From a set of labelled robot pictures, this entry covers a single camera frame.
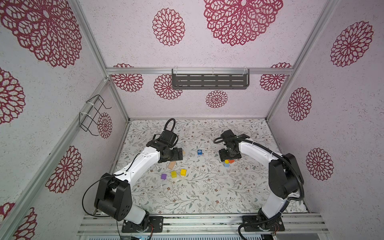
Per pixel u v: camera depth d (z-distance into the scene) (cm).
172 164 95
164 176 91
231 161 92
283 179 47
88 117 75
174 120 76
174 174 90
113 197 42
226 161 93
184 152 105
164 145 61
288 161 49
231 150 69
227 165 94
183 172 90
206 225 75
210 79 97
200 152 100
